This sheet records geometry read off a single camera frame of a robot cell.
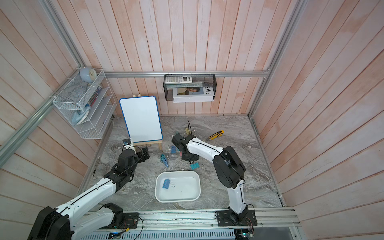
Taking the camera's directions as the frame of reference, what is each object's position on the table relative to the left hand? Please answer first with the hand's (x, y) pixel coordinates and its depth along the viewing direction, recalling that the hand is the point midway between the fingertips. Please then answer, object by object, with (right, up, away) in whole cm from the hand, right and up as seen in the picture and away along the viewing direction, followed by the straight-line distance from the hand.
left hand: (140, 149), depth 85 cm
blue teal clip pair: (+11, -7, +9) cm, 16 cm away
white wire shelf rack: (-27, +24, -4) cm, 37 cm away
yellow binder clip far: (+28, +10, +23) cm, 37 cm away
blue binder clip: (+15, -20, -1) cm, 25 cm away
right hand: (+29, -6, +8) cm, 31 cm away
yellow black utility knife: (+48, +7, +22) cm, 53 cm away
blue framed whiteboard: (0, +20, +1) cm, 20 cm away
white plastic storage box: (+27, -22, -1) cm, 35 cm away
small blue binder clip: (+17, -2, +15) cm, 23 cm away
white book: (+40, +35, +8) cm, 53 cm away
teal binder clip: (+32, -12, +8) cm, 35 cm away
